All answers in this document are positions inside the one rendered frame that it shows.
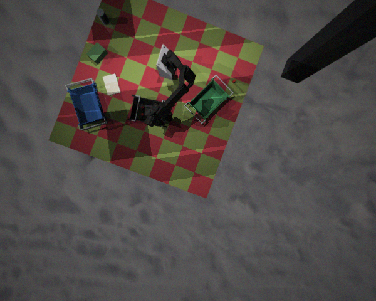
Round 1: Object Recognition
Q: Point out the green cube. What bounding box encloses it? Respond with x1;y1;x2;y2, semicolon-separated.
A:
87;42;108;64

